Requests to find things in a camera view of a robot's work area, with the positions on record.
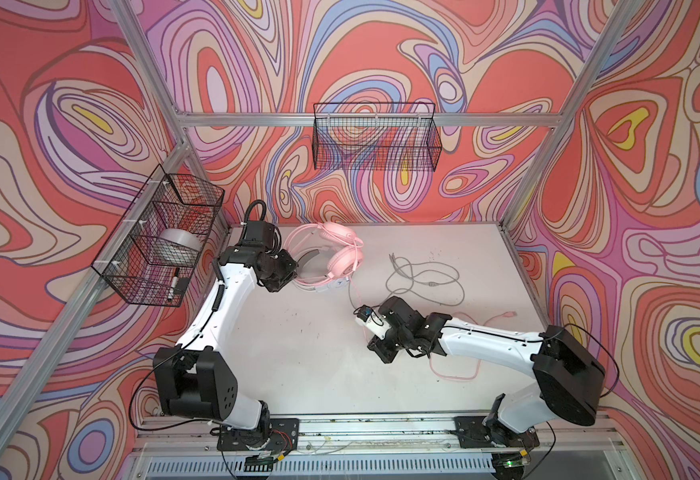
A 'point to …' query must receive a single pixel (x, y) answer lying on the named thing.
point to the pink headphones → (346, 251)
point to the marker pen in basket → (174, 283)
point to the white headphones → (331, 284)
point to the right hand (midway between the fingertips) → (375, 351)
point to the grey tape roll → (176, 247)
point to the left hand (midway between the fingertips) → (301, 268)
